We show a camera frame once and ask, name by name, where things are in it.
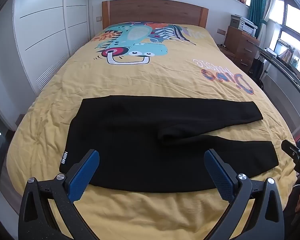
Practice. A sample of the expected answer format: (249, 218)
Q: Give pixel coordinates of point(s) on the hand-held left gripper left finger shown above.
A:
(83, 175)

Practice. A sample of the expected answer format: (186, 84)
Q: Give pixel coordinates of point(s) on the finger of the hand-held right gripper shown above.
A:
(290, 148)

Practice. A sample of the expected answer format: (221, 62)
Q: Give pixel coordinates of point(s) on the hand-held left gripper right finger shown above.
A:
(218, 175)

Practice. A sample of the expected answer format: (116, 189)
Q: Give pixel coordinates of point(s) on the black pants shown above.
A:
(130, 140)

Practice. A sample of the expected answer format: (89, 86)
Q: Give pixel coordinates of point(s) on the glass desk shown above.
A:
(287, 70)

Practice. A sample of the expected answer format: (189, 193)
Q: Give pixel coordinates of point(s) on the black bag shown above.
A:
(257, 67)

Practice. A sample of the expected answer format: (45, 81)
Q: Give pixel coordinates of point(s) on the wooden dresser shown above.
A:
(240, 46)

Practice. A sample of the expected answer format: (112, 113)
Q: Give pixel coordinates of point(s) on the yellow printed bed cover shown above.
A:
(150, 80)

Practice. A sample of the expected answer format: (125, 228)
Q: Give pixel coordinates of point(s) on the window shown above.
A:
(293, 22)

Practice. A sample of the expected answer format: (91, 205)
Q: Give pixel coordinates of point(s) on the white printer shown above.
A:
(243, 25)

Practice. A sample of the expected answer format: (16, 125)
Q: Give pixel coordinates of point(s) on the long teal curtain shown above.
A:
(257, 2)

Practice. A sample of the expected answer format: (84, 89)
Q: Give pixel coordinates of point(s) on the white wardrobe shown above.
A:
(45, 30)

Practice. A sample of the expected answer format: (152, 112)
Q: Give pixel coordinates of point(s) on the wooden headboard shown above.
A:
(155, 11)

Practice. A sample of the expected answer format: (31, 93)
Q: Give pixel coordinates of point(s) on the wall socket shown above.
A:
(221, 31)

